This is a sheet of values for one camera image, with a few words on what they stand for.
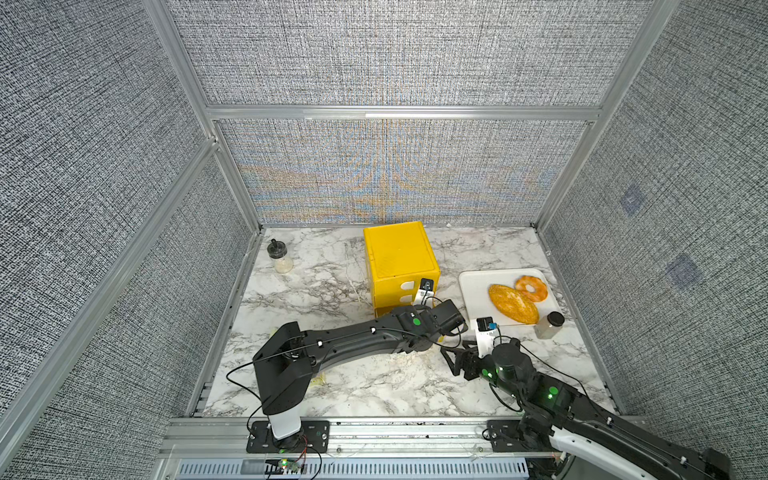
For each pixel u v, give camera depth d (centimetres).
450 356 73
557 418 55
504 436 71
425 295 68
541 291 98
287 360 47
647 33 72
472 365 68
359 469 70
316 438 73
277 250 99
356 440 75
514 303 92
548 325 84
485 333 69
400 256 84
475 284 104
